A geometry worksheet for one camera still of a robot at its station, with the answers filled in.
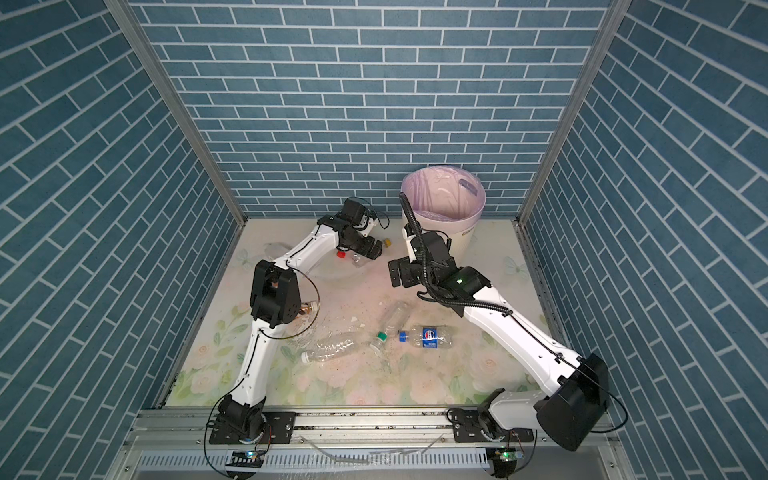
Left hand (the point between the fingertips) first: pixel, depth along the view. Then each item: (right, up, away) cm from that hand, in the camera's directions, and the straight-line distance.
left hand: (376, 247), depth 103 cm
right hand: (+10, -3, -26) cm, 28 cm away
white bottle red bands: (-13, -3, +5) cm, 14 cm away
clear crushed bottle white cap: (-11, -28, -17) cm, 35 cm away
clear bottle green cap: (+7, -23, -9) cm, 26 cm away
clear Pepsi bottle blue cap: (+16, -26, -18) cm, 35 cm away
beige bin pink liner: (+26, +17, +2) cm, 31 cm away
